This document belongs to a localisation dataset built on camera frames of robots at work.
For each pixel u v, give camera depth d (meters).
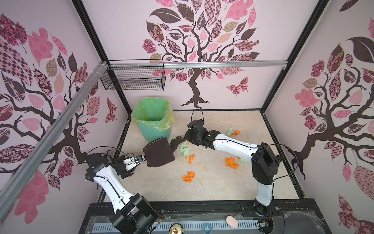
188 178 0.84
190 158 0.92
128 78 1.22
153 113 1.00
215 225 0.70
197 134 0.66
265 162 0.48
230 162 0.89
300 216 0.73
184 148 0.95
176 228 0.60
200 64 0.94
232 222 0.70
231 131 1.06
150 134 0.99
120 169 0.62
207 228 0.70
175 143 0.94
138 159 0.63
